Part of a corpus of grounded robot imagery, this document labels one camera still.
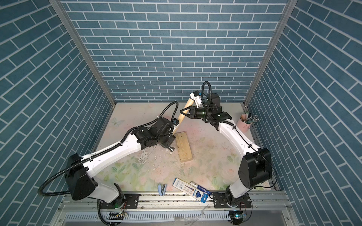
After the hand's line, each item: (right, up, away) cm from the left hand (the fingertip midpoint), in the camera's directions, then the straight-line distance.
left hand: (175, 137), depth 79 cm
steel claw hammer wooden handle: (+5, +12, -5) cm, 14 cm away
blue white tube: (+14, -27, -2) cm, 31 cm away
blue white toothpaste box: (+9, -29, -3) cm, 30 cm away
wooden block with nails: (+5, -11, +10) cm, 15 cm away
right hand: (+5, +14, -4) cm, 15 cm away
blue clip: (-7, -28, -3) cm, 29 cm away
